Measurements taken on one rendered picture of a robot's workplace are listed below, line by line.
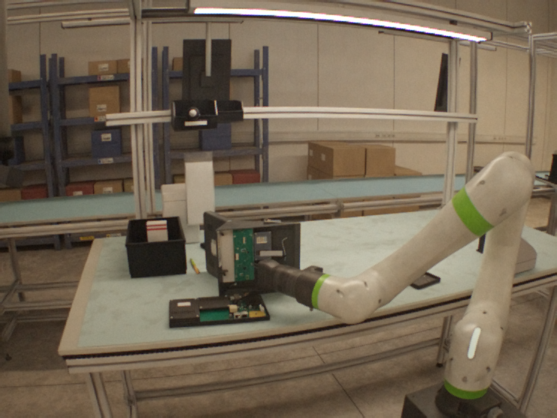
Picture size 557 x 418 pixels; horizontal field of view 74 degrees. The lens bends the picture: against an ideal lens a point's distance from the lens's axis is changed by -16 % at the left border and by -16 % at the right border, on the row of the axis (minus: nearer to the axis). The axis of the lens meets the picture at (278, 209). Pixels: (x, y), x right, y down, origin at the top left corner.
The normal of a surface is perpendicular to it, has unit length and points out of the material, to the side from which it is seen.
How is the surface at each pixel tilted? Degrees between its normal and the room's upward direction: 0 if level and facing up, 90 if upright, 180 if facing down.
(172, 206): 90
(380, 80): 90
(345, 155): 90
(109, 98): 90
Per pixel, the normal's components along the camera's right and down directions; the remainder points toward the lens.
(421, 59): 0.29, 0.24
